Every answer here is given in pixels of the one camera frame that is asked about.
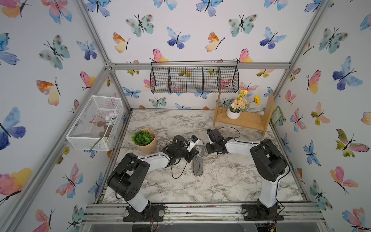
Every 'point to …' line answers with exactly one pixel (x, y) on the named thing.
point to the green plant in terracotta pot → (145, 138)
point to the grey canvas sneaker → (198, 159)
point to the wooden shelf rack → (257, 119)
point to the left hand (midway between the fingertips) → (198, 150)
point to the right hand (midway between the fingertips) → (210, 145)
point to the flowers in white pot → (234, 110)
